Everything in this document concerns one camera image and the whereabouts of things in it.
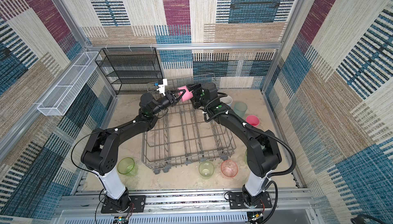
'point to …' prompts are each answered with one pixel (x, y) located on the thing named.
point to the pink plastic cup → (188, 94)
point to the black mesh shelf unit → (130, 70)
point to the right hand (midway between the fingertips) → (186, 91)
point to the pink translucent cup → (228, 169)
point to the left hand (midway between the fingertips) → (186, 90)
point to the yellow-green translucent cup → (206, 170)
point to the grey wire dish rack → (181, 138)
